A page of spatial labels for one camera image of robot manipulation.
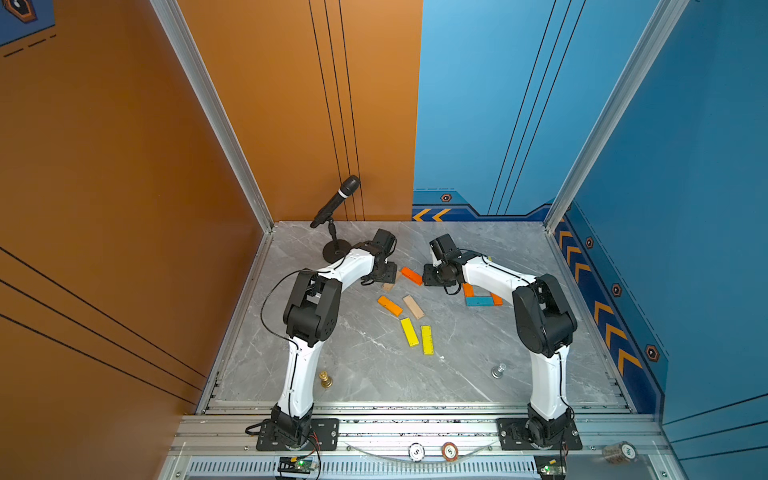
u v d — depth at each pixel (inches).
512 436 28.6
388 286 39.3
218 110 34.2
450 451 28.0
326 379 31.1
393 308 37.7
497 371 31.9
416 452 28.0
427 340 34.9
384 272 35.8
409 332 35.5
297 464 27.9
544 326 20.8
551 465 28.0
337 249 41.6
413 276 41.3
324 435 29.0
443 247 31.1
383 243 32.6
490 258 42.8
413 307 37.9
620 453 25.9
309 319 22.9
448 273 29.0
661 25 28.1
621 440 26.4
